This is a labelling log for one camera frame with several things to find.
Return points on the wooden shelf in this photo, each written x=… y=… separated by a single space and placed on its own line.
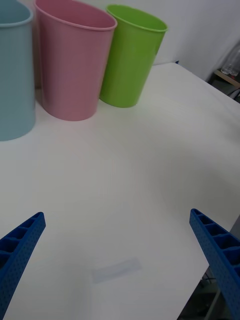
x=228 y=78

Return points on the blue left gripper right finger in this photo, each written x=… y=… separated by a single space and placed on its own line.
x=220 y=252

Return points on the pink plastic bin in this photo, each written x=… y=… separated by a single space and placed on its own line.
x=72 y=67

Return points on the clear glass vessel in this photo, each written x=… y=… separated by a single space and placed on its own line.
x=231 y=65

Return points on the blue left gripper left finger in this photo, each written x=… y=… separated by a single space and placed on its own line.
x=17 y=252

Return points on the pale blue plastic bin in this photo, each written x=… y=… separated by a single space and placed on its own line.
x=15 y=80

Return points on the green plastic bin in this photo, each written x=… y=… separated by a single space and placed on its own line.
x=130 y=62

